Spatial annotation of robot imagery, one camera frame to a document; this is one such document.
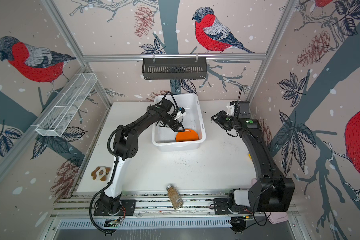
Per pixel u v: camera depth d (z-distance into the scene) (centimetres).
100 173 82
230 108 73
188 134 101
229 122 66
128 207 73
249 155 56
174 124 87
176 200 71
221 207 73
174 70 106
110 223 71
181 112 90
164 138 99
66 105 78
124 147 60
